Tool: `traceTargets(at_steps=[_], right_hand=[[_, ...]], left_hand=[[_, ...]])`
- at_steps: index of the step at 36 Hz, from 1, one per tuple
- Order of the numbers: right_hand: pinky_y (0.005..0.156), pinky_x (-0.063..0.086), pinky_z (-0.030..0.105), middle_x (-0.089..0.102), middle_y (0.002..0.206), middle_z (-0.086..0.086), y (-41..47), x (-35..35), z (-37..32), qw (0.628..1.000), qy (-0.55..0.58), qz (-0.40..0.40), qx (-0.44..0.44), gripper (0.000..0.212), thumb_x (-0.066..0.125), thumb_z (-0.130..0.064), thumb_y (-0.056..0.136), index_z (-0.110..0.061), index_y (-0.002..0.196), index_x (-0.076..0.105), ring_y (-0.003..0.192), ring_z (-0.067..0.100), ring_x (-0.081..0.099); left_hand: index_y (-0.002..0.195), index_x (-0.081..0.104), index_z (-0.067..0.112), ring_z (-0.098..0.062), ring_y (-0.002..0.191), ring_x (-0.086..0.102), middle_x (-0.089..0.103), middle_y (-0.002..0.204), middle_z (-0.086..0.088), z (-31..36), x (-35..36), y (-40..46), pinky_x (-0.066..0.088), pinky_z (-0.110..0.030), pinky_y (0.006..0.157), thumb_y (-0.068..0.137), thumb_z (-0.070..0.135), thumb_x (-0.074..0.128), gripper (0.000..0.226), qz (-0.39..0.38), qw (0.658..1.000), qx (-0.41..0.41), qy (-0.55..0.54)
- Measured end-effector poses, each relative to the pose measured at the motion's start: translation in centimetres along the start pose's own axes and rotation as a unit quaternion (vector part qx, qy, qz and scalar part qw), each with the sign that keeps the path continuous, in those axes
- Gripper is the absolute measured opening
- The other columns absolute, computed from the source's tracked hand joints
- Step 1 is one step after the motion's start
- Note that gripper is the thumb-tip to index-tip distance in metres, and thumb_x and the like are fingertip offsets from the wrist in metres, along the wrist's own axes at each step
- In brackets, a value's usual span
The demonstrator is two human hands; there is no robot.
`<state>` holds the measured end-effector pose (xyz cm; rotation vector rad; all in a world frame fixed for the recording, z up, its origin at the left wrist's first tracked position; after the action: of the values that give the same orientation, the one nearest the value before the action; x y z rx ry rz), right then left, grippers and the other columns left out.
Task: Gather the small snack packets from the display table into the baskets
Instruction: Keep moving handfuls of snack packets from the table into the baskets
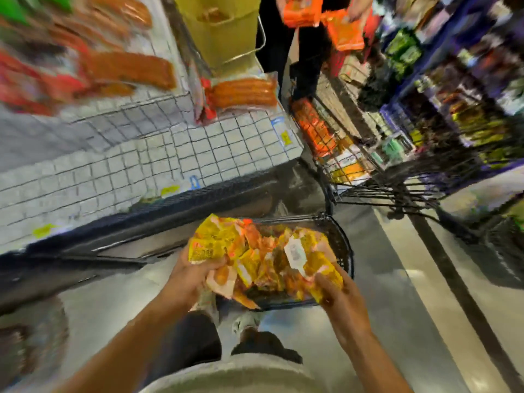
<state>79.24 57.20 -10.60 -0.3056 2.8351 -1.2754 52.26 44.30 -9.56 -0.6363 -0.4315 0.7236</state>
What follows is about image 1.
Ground person's left shoe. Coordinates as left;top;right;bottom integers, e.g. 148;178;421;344
192;289;222;328

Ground pile of sausage packets tier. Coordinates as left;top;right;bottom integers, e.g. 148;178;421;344
0;0;75;25

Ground person's right hand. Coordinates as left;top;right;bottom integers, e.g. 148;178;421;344
313;266;374;350

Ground large pile of sausage packets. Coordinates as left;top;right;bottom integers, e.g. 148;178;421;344
0;45;83;120

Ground black shorts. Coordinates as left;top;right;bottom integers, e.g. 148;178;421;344
147;311;304;385

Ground red label brown sausage pack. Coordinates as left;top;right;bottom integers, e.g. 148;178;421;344
82;49;180;99

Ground person's left hand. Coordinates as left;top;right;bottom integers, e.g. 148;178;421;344
157;248;229;314

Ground black wire shopping cart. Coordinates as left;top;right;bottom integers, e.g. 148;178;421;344
288;57;524;222

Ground black shopping basket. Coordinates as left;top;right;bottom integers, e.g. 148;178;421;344
237;212;355;312

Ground person's right shoe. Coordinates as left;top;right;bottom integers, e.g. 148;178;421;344
231;309;265;336

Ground tiled white display table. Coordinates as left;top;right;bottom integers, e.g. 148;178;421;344
0;0;324;312

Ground yellow bin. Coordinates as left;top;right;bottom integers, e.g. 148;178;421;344
172;0;267;74

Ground person's shoe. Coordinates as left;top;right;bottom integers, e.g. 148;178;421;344
231;309;265;336
192;289;222;328

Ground blue yellow price label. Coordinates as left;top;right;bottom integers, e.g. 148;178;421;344
272;118;297;156
31;222;58;240
159;176;204;199

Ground long orange sausage pack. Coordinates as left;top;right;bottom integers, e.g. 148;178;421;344
196;73;281;123

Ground blue goods rack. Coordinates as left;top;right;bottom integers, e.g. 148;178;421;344
380;0;524;172

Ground black basket holding groceries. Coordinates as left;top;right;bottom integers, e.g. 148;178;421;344
458;192;524;290

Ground person's left forearm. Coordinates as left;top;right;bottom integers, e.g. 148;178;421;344
53;299;193;393

